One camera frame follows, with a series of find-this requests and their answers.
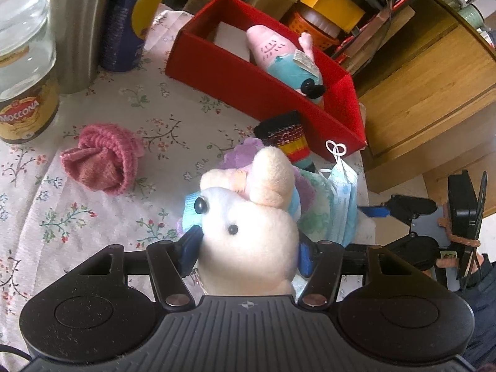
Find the orange plastic basket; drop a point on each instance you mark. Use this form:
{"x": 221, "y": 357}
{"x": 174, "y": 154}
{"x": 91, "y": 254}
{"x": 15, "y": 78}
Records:
{"x": 295, "y": 21}

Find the black striped knitted sock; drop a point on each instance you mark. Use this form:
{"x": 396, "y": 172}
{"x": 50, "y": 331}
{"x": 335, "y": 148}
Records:
{"x": 286, "y": 133}

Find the cream white plush toy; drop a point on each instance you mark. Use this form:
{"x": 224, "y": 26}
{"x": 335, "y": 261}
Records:
{"x": 250, "y": 241}

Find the pink knitted hat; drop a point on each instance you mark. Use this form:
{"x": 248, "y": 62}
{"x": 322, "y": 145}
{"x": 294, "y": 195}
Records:
{"x": 106, "y": 158}

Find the white foam sponge block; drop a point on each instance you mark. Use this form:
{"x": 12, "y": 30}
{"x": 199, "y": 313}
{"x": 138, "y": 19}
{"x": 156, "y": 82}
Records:
{"x": 233, "y": 40}

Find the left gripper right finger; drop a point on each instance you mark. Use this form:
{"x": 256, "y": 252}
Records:
{"x": 321, "y": 265}

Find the blue surgical face mask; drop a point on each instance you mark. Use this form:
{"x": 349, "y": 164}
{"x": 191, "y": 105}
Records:
{"x": 343, "y": 208}

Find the wooden cupboard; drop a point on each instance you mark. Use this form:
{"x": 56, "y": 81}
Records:
{"x": 429, "y": 95}

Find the pink pig plush toy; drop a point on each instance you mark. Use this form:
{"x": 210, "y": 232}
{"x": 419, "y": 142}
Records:
{"x": 294, "y": 66}

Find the yellow box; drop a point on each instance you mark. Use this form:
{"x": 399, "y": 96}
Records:
{"x": 343, "y": 13}

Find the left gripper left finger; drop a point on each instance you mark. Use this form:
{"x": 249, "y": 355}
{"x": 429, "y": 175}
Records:
{"x": 171, "y": 262}

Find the floral white tablecloth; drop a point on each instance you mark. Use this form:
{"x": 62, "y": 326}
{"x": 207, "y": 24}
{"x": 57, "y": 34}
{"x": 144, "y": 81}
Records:
{"x": 50, "y": 223}

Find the blue yellow drink can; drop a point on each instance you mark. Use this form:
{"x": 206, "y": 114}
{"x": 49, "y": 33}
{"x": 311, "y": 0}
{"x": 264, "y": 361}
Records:
{"x": 126, "y": 27}

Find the stainless steel thermos flask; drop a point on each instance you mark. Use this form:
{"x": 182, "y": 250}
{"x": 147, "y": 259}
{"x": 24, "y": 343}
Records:
{"x": 77, "y": 27}

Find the Moccona glass coffee jar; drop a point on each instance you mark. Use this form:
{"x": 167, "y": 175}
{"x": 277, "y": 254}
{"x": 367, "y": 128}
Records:
{"x": 29, "y": 87}

